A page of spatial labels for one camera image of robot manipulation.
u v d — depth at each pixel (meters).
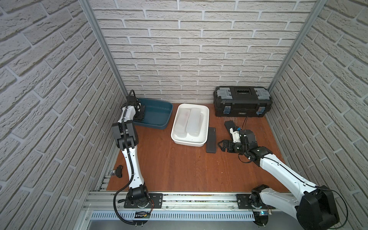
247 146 0.63
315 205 0.39
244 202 0.74
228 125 1.07
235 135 0.75
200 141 0.95
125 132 0.66
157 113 1.12
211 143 0.97
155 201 0.75
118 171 0.83
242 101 0.99
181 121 0.97
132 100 0.87
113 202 0.68
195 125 0.96
